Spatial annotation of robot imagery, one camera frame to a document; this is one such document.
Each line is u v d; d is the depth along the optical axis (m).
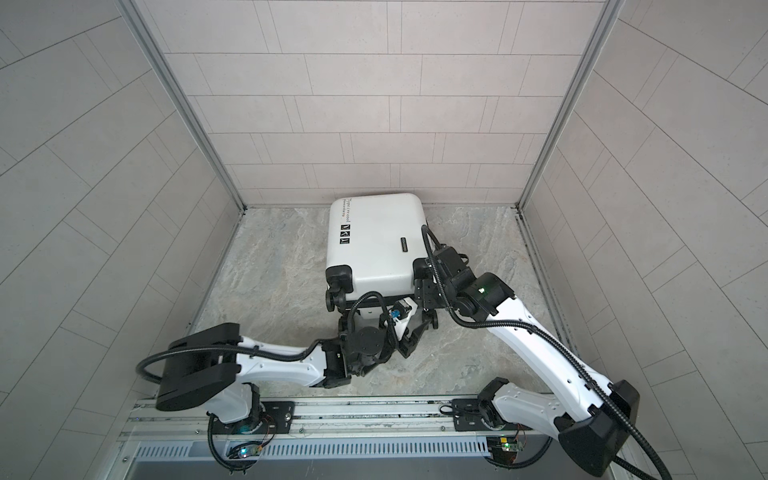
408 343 0.62
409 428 0.71
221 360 0.46
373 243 0.81
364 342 0.55
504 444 0.68
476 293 0.48
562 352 0.41
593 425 0.36
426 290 0.64
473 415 0.71
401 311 0.59
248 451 0.64
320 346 0.57
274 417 0.71
